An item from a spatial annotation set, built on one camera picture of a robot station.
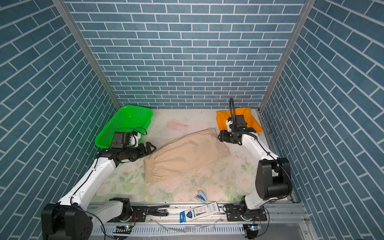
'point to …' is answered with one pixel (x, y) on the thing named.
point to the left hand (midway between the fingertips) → (150, 149)
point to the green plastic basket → (128, 119)
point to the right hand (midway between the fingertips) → (221, 134)
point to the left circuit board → (124, 229)
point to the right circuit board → (254, 227)
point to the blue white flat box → (199, 212)
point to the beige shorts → (183, 153)
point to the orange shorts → (222, 116)
